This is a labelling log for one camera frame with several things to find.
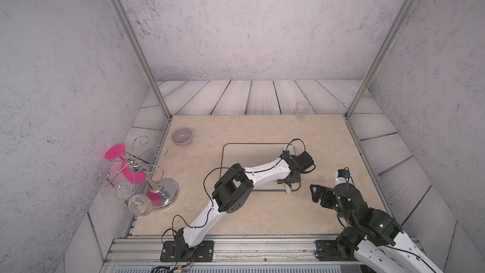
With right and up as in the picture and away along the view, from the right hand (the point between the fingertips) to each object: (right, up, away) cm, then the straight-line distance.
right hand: (321, 189), depth 75 cm
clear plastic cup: (+4, +36, +44) cm, 57 cm away
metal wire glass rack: (-68, -5, +12) cm, 69 cm away
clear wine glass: (-70, -5, -3) cm, 70 cm away
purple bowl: (-66, +20, +32) cm, 76 cm away
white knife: (-10, -4, +14) cm, 18 cm away
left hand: (-7, -1, +16) cm, 17 cm away
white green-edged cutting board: (-26, +10, +27) cm, 39 cm away
